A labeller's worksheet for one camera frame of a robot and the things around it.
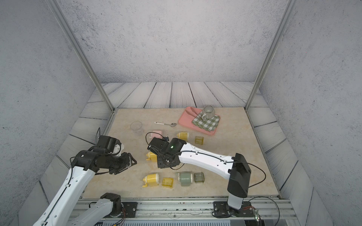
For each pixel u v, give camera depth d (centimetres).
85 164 47
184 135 96
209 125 108
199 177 84
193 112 118
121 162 63
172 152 50
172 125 110
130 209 73
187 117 116
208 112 113
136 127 105
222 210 73
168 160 50
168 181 83
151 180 76
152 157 86
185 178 76
